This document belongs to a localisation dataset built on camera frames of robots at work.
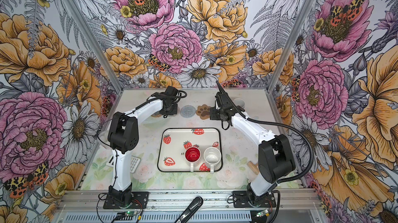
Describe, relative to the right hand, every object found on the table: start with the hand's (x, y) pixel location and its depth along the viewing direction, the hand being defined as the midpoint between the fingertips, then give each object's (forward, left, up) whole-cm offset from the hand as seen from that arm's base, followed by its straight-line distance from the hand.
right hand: (214, 117), depth 89 cm
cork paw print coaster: (+14, +6, -13) cm, 20 cm away
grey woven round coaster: (+15, +17, -13) cm, 26 cm away
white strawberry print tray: (-8, +25, -14) cm, 30 cm away
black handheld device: (-43, +13, -8) cm, 46 cm away
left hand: (+8, +27, -7) cm, 29 cm away
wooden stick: (-24, -20, -12) cm, 34 cm away
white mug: (-17, +2, -12) cm, 21 cm away
